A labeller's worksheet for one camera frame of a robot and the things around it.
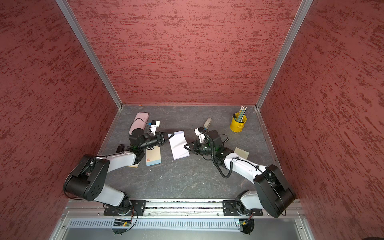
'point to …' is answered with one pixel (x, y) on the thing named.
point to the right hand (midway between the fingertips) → (184, 149)
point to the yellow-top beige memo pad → (134, 166)
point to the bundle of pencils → (242, 111)
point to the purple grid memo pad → (177, 141)
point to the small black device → (120, 148)
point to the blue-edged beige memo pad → (153, 156)
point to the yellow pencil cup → (236, 126)
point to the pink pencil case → (140, 121)
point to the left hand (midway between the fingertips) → (173, 137)
